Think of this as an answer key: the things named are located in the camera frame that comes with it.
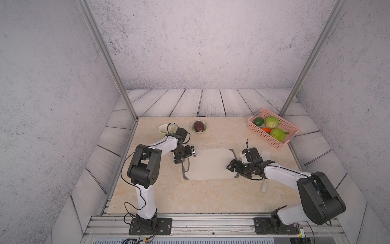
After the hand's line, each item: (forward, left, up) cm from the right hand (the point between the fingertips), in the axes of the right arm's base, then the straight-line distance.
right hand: (233, 169), depth 89 cm
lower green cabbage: (+22, -31, +5) cm, 39 cm away
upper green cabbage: (+34, -31, +4) cm, 46 cm away
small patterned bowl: (+30, +24, +1) cm, 39 cm away
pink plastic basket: (+34, -41, +1) cm, 53 cm away
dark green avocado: (+37, -23, +1) cm, 44 cm away
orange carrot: (+29, -27, +1) cm, 40 cm away
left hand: (+8, +24, -1) cm, 25 cm away
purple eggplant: (+32, +21, +3) cm, 38 cm away
